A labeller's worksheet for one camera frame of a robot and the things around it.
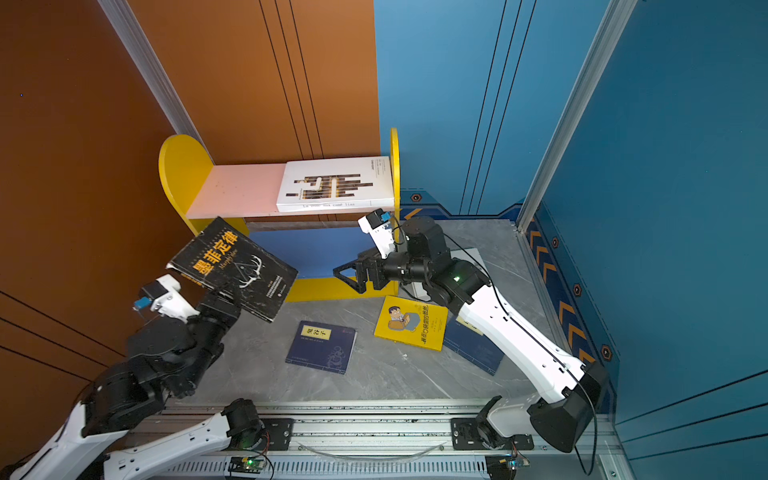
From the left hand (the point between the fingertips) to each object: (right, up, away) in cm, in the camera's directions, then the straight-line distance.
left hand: (239, 277), depth 57 cm
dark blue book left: (+9, -23, +31) cm, 40 cm away
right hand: (+20, +2, +5) cm, 20 cm away
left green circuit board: (-5, -46, +14) cm, 49 cm away
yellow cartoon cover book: (+35, -17, +35) cm, 52 cm away
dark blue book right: (+53, -23, +31) cm, 65 cm away
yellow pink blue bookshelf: (+4, +7, +37) cm, 37 cm away
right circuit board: (+56, -47, +14) cm, 75 cm away
